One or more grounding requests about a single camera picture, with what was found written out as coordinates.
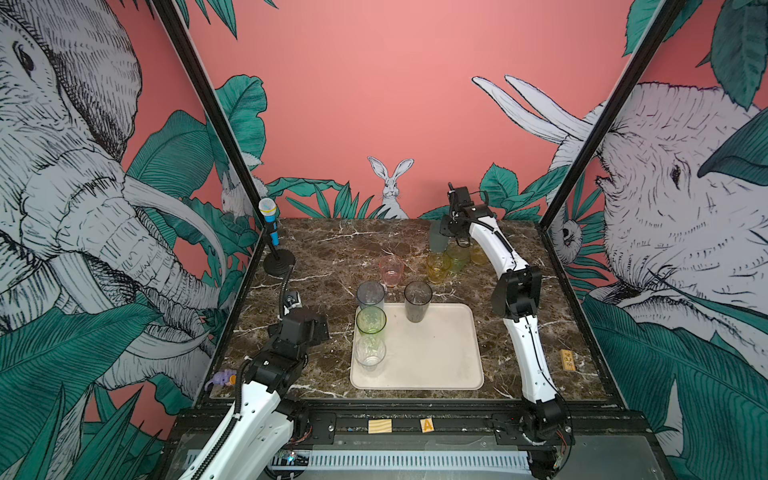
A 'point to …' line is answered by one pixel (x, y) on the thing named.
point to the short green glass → (459, 254)
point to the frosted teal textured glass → (438, 242)
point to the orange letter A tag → (427, 425)
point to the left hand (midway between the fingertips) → (303, 315)
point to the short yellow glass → (437, 266)
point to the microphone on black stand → (281, 262)
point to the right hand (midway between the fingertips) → (444, 222)
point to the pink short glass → (391, 269)
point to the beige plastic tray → (442, 353)
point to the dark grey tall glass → (418, 295)
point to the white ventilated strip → (419, 460)
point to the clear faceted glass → (370, 350)
